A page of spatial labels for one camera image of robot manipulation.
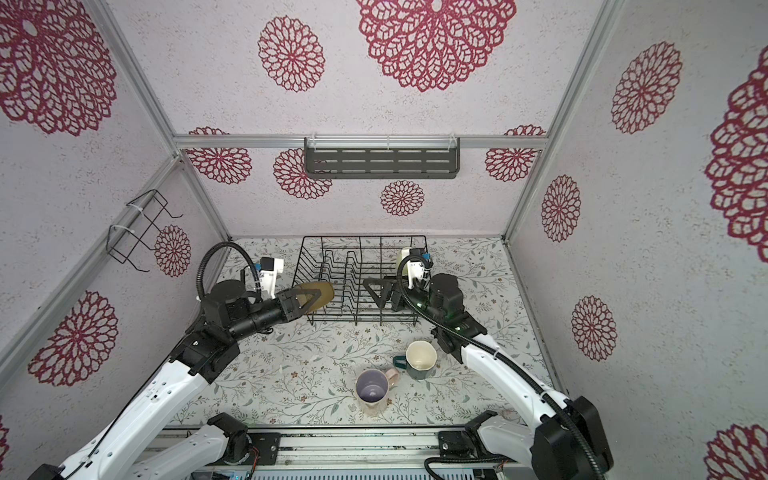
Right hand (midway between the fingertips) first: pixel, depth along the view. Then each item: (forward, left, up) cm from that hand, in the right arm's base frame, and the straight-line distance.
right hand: (375, 277), depth 71 cm
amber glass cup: (-6, +11, 0) cm, 13 cm away
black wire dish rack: (+21, +8, -28) cm, 36 cm away
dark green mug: (-9, -12, -28) cm, 31 cm away
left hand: (-6, +12, 0) cm, 14 cm away
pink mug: (-17, +1, -28) cm, 32 cm away
